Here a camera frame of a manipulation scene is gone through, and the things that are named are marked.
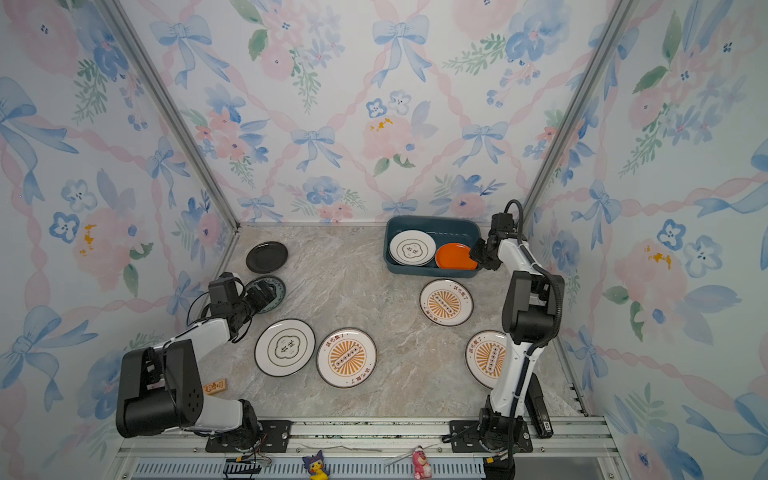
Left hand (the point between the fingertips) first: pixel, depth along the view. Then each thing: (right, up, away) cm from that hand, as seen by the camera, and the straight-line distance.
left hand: (265, 290), depth 93 cm
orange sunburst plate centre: (+26, -19, -7) cm, 33 cm away
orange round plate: (+62, +11, +14) cm, 65 cm away
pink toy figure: (+46, -38, -25) cm, 64 cm away
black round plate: (-7, +10, +18) cm, 22 cm away
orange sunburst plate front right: (+67, -19, -5) cm, 69 cm away
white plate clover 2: (+7, -16, -5) cm, 18 cm away
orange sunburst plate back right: (+57, -5, +5) cm, 57 cm away
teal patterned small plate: (+3, -1, +5) cm, 6 cm away
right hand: (+68, +11, +9) cm, 70 cm away
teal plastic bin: (+60, +21, +24) cm, 68 cm away
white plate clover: (+47, +14, +18) cm, 52 cm away
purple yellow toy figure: (+22, -37, -25) cm, 50 cm away
